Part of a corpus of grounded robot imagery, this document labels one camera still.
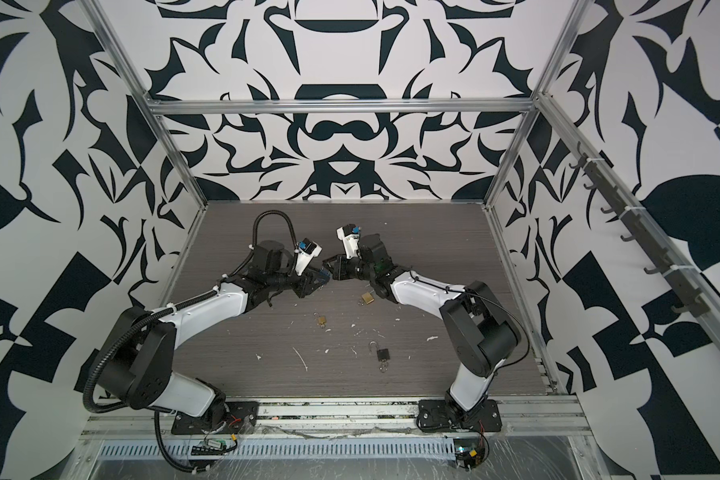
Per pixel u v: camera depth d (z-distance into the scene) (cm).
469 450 71
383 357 83
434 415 74
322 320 90
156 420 70
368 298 94
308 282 76
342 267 76
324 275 84
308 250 76
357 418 76
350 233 79
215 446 71
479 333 47
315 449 71
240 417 73
